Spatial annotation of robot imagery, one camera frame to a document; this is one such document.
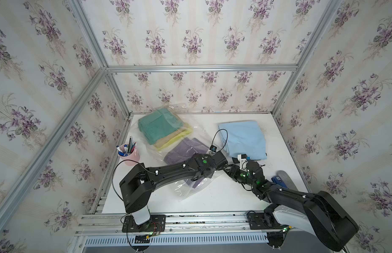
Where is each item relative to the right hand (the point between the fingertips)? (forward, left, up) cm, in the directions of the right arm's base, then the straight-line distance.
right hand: (225, 169), depth 84 cm
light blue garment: (+22, -14, -2) cm, 26 cm away
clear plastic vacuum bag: (-11, +22, -1) cm, 25 cm away
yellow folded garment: (+28, +22, -4) cm, 36 cm away
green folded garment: (+31, +42, +2) cm, 52 cm away
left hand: (0, +11, +2) cm, 11 cm away
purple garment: (+10, +24, +3) cm, 26 cm away
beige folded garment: (+29, +26, -2) cm, 39 cm away
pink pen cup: (+9, +55, +3) cm, 56 cm away
